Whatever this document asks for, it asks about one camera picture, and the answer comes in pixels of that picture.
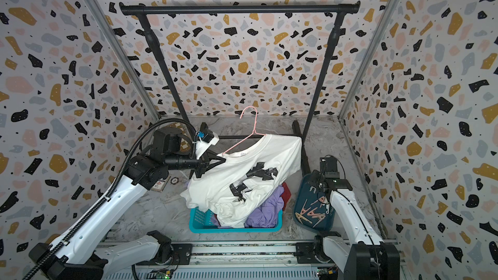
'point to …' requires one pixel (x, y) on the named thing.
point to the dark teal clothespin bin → (312, 209)
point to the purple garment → (266, 216)
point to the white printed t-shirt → (237, 187)
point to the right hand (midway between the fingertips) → (317, 178)
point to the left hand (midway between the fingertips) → (225, 159)
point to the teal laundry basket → (203, 222)
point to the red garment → (286, 194)
